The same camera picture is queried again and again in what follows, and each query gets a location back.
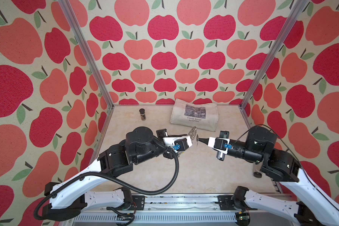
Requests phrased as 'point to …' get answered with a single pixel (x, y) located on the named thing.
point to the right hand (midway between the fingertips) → (206, 134)
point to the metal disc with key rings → (192, 133)
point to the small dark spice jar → (142, 114)
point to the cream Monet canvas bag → (204, 116)
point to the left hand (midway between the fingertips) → (186, 134)
